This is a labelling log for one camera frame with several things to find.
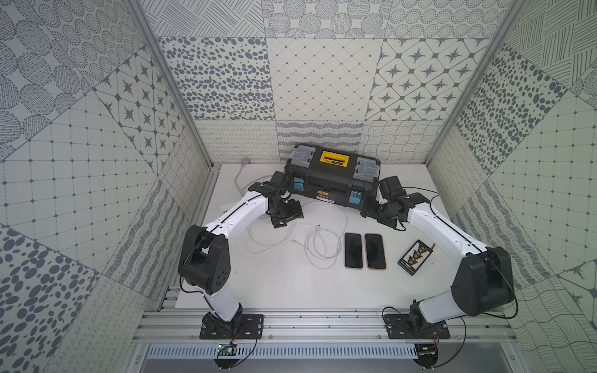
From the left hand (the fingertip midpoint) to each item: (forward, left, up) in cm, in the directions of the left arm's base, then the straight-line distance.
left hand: (292, 214), depth 88 cm
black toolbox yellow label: (+16, -16, +4) cm, 23 cm away
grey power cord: (+40, +29, -10) cm, 50 cm away
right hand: (0, -30, 0) cm, 30 cm away
